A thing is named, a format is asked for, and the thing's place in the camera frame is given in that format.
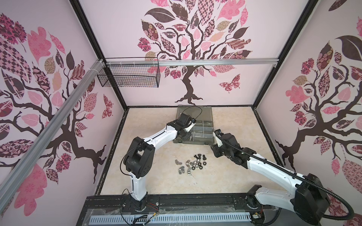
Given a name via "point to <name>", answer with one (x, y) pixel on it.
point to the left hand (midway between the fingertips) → (184, 134)
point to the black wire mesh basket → (134, 72)
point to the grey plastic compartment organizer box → (202, 132)
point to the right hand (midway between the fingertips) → (214, 143)
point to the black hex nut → (204, 163)
